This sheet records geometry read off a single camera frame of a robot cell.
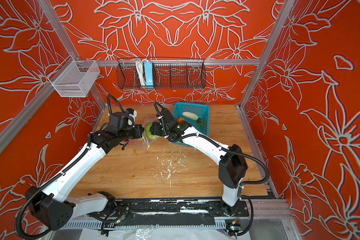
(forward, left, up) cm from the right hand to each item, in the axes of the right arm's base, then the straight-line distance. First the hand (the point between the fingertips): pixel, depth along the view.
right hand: (150, 128), depth 79 cm
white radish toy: (+25, -24, -18) cm, 39 cm away
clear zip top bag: (-4, +1, 0) cm, 5 cm away
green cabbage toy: (0, +1, +1) cm, 2 cm away
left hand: (-1, +3, +3) cm, 4 cm away
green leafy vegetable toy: (+20, -31, -20) cm, 42 cm away
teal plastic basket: (+28, -33, -16) cm, 46 cm away
